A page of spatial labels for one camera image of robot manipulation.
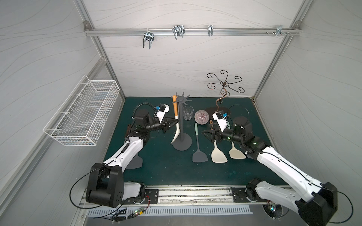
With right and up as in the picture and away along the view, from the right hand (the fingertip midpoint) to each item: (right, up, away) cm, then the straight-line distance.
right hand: (206, 127), depth 72 cm
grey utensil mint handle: (-3, -20, +14) cm, 25 cm away
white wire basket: (-63, +5, -3) cm, 63 cm away
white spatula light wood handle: (+10, -20, +15) cm, 27 cm away
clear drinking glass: (-9, +9, +35) cm, 37 cm away
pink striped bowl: (+2, +4, +32) cm, 33 cm away
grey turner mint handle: (-41, -23, +12) cm, 48 cm away
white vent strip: (-19, -42, -2) cm, 46 cm away
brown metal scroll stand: (+14, +25, +14) cm, 32 cm away
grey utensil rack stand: (-12, -12, +21) cm, 27 cm away
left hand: (-15, +3, +3) cm, 16 cm away
